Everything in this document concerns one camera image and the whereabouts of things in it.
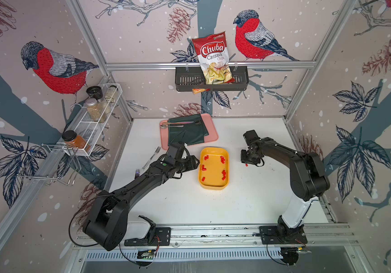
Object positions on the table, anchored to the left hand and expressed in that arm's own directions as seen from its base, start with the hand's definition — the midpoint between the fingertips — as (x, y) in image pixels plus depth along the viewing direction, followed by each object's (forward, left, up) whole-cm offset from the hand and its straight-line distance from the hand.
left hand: (199, 159), depth 84 cm
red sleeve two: (+10, -13, -13) cm, 21 cm away
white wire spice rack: (+1, +43, +21) cm, 48 cm away
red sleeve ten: (-2, -14, -13) cm, 19 cm away
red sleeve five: (+9, -4, -14) cm, 17 cm away
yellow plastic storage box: (-1, -8, -12) cm, 15 cm away
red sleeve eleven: (-4, -13, -13) cm, 19 cm away
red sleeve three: (+7, -14, -13) cm, 20 cm away
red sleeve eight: (-5, -2, -13) cm, 14 cm away
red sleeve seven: (+2, -2, -13) cm, 13 cm away
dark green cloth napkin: (+32, +7, -14) cm, 36 cm away
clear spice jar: (+27, +46, +21) cm, 57 cm away
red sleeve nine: (-1, -14, -13) cm, 19 cm away
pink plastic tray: (+37, -7, -14) cm, 40 cm away
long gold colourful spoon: (+37, +25, -13) cm, 47 cm away
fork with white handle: (+13, +27, -13) cm, 32 cm away
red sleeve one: (+4, -27, -12) cm, 30 cm away
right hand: (+7, -26, -11) cm, 28 cm away
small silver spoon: (+33, +25, -12) cm, 44 cm away
